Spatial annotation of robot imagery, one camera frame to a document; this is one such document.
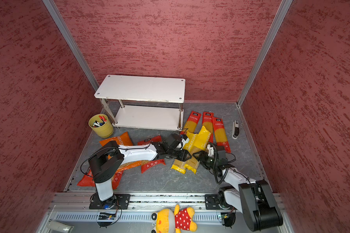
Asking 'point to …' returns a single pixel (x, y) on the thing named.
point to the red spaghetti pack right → (220, 137)
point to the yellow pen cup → (101, 124)
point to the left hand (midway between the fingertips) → (188, 159)
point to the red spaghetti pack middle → (207, 122)
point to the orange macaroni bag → (124, 140)
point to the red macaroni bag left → (88, 180)
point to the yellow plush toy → (166, 221)
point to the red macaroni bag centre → (147, 165)
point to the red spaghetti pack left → (190, 124)
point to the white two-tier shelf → (143, 102)
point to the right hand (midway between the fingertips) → (193, 159)
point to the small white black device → (236, 129)
